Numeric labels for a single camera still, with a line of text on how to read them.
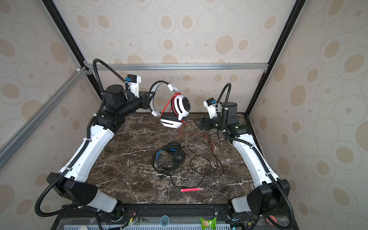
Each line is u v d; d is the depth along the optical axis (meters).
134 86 0.58
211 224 0.69
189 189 0.82
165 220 0.72
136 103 0.59
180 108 0.57
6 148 0.51
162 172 0.88
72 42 0.80
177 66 0.93
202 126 0.67
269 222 0.44
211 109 0.65
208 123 0.66
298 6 0.68
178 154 0.86
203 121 0.65
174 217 0.73
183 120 0.60
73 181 0.40
